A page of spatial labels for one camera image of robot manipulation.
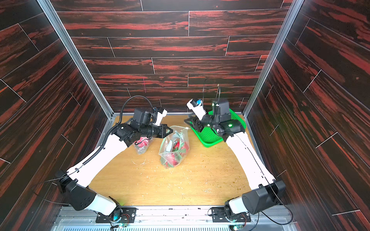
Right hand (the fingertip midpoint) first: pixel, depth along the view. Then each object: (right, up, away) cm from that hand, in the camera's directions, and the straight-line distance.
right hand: (191, 115), depth 72 cm
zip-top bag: (-6, -9, +6) cm, 13 cm away
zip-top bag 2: (-32, -21, +20) cm, 44 cm away
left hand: (-9, -8, 0) cm, 12 cm away
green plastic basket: (+14, -13, +33) cm, 38 cm away
